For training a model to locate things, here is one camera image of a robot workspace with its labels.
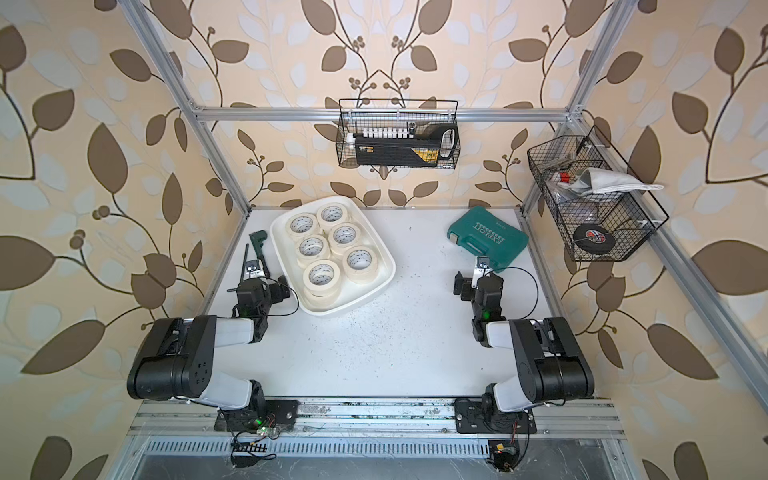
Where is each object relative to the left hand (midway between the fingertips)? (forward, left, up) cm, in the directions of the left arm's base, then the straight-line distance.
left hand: (268, 277), depth 93 cm
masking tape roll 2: (+30, -15, -2) cm, 34 cm away
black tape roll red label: (-4, -89, +25) cm, 92 cm away
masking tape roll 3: (+20, -22, -3) cm, 29 cm away
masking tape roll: (+25, -5, -2) cm, 26 cm away
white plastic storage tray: (-1, -26, -7) cm, 26 cm away
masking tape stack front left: (-2, -17, 0) cm, 18 cm away
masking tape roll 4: (+14, -10, -3) cm, 18 cm away
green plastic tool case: (+20, -75, 0) cm, 77 cm away
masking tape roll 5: (+8, -28, -4) cm, 30 cm away
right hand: (+1, -66, +1) cm, 66 cm away
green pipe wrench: (+20, +11, -6) cm, 24 cm away
